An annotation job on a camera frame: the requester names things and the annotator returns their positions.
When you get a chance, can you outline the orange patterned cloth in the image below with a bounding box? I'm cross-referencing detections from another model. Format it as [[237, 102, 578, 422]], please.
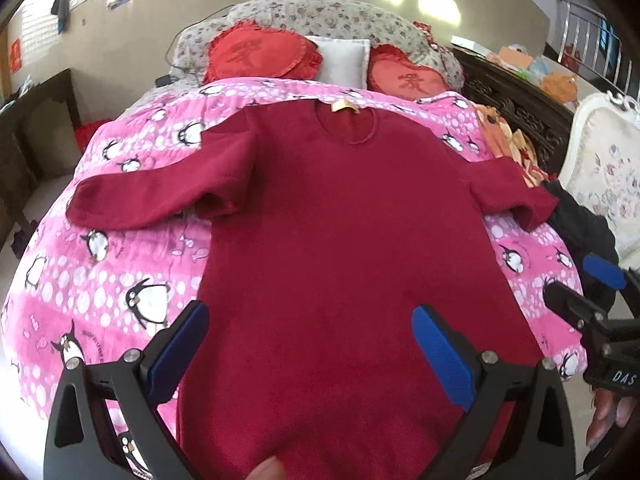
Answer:
[[474, 104, 549, 188]]

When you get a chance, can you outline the left red heart pillow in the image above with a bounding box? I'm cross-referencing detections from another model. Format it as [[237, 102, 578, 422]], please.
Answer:
[[203, 20, 323, 84]]

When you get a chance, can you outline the metal stair railing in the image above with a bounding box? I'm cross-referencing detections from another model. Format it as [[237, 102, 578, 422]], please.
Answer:
[[556, 0, 623, 84]]

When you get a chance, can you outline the dark hanging garment on wall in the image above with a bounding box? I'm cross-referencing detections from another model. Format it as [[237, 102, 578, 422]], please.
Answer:
[[50, 0, 70, 35]]

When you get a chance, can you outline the person's right hand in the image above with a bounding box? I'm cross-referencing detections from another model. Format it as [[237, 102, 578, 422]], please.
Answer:
[[586, 388, 638, 450]]

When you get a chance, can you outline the red heart pillow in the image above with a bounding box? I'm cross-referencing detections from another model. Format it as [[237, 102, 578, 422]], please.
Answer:
[[203, 20, 323, 84], [367, 44, 450, 101]]

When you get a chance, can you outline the floral padded headboard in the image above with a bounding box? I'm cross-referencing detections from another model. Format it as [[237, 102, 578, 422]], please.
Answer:
[[165, 0, 464, 90]]

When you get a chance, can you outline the white floral upholstered chair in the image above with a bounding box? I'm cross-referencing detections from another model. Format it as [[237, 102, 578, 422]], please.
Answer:
[[559, 92, 640, 269]]

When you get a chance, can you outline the dark red long-sleeve sweater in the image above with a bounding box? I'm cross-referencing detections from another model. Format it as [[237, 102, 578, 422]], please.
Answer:
[[67, 100, 556, 479]]

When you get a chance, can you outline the dark carved wooden bed frame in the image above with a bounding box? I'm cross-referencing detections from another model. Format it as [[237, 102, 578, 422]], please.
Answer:
[[452, 47, 574, 174]]

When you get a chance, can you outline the black garment on chair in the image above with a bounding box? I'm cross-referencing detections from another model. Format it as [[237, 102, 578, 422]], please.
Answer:
[[542, 180, 620, 312]]

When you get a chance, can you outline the white square pillow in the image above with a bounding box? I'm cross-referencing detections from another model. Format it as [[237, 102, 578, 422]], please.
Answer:
[[307, 36, 371, 89]]

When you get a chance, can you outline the right red heart pillow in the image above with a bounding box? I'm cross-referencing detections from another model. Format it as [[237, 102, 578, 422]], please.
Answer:
[[367, 44, 450, 101]]

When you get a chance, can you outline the dark wooden side cabinet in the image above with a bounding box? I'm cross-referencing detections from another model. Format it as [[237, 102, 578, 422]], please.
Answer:
[[1, 68, 81, 240]]

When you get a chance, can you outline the pink penguin print blanket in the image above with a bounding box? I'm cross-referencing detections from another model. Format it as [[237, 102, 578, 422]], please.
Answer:
[[1, 78, 587, 479]]

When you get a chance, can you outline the person's left hand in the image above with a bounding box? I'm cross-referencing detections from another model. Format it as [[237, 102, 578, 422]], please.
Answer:
[[245, 456, 288, 480]]

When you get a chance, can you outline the black charger cable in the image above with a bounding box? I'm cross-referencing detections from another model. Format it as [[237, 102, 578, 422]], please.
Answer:
[[153, 12, 231, 89]]

